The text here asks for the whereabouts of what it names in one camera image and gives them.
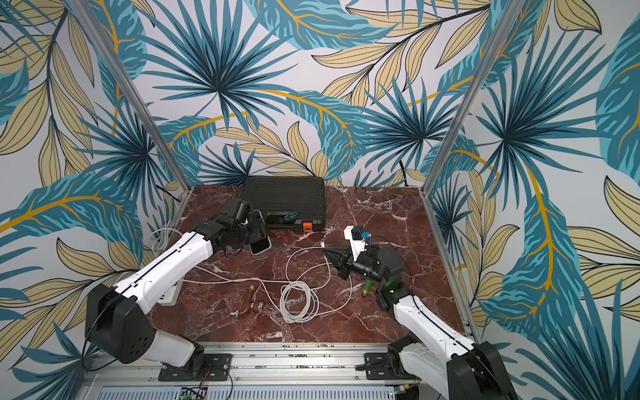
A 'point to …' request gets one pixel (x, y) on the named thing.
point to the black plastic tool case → (293, 202)
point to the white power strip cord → (161, 238)
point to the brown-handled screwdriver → (247, 299)
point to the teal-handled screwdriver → (291, 217)
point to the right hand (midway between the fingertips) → (310, 261)
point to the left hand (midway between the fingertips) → (259, 235)
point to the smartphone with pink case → (259, 240)
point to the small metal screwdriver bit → (235, 313)
